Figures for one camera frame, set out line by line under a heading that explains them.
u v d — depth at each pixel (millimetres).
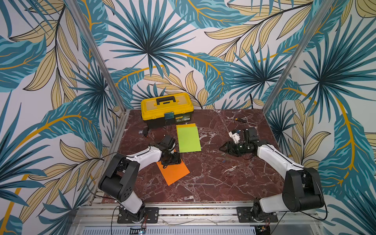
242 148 747
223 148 818
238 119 1134
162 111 977
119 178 447
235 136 818
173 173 872
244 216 733
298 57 870
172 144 776
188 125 1114
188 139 1042
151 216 730
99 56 858
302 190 429
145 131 1062
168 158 768
